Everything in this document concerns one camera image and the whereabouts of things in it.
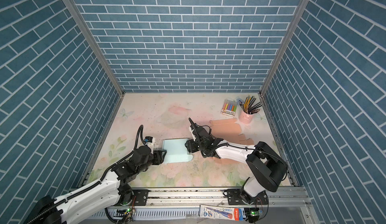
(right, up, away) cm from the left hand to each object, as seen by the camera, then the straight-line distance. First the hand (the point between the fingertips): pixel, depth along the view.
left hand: (164, 152), depth 84 cm
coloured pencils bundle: (+53, +26, +15) cm, 61 cm away
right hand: (+13, +5, +3) cm, 14 cm away
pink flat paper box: (+41, +9, +19) cm, 46 cm away
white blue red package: (+31, -24, -14) cm, 41 cm away
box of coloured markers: (+42, +25, +28) cm, 56 cm away
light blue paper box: (+7, 0, +3) cm, 7 cm away
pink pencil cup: (+50, +18, +13) cm, 55 cm away
